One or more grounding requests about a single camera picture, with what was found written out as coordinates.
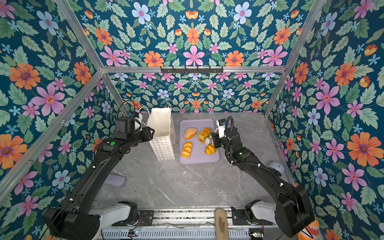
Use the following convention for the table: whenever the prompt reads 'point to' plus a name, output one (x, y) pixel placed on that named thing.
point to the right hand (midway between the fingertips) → (215, 131)
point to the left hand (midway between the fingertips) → (153, 126)
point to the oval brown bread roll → (190, 133)
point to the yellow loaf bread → (205, 133)
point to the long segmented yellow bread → (186, 150)
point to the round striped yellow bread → (210, 149)
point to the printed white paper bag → (162, 146)
